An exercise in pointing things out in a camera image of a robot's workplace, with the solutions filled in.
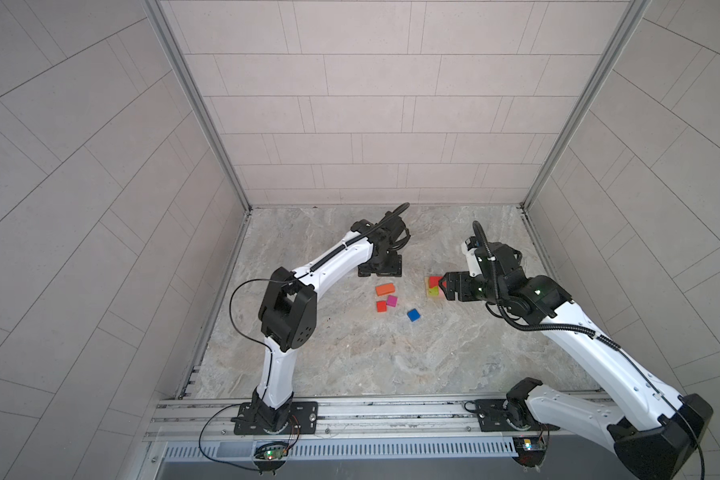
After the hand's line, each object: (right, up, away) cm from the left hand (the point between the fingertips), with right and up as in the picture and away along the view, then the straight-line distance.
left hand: (394, 268), depth 87 cm
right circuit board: (+31, -39, -19) cm, 53 cm away
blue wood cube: (+6, -14, +1) cm, 15 cm away
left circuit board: (-27, -37, -23) cm, 52 cm away
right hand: (+13, -2, -13) cm, 19 cm away
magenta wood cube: (0, -11, +5) cm, 12 cm away
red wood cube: (-4, -12, +3) cm, 13 cm away
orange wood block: (-2, -7, +6) cm, 10 cm away
